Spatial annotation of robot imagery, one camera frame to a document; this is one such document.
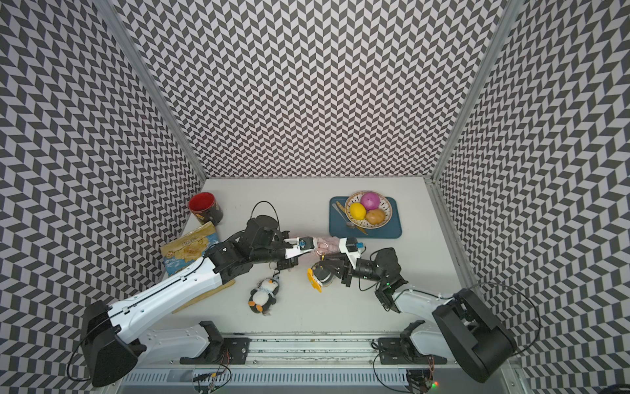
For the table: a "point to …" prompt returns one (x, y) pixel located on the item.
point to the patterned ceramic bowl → (385, 205)
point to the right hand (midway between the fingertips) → (322, 264)
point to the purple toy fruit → (371, 200)
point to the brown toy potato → (375, 217)
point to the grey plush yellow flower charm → (319, 277)
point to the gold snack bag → (188, 249)
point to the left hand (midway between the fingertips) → (305, 247)
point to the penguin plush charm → (261, 298)
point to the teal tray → (392, 229)
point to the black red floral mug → (205, 208)
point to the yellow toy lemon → (358, 211)
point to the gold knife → (341, 207)
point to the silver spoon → (348, 224)
